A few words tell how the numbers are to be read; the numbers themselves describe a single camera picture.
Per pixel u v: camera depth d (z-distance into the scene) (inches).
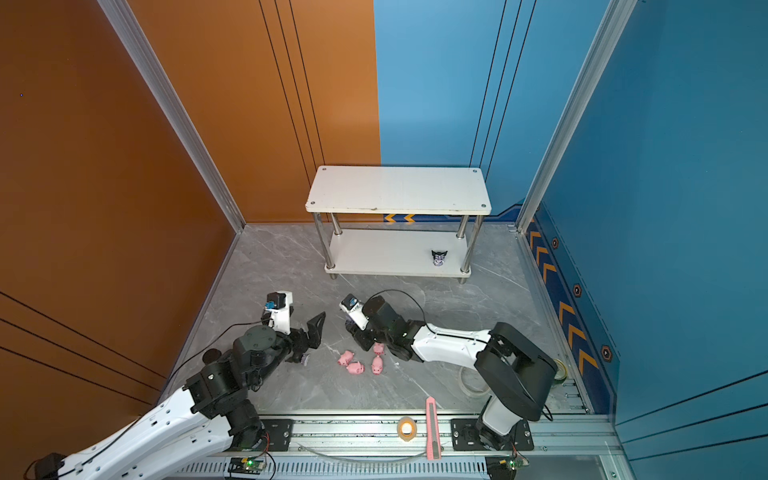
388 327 25.4
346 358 33.3
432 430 29.1
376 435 29.6
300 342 25.0
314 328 25.7
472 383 32.1
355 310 28.5
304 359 33.1
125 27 28.0
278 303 23.7
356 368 32.6
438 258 37.9
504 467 27.8
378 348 33.2
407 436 28.7
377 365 32.7
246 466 27.8
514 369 17.9
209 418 20.3
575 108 34.0
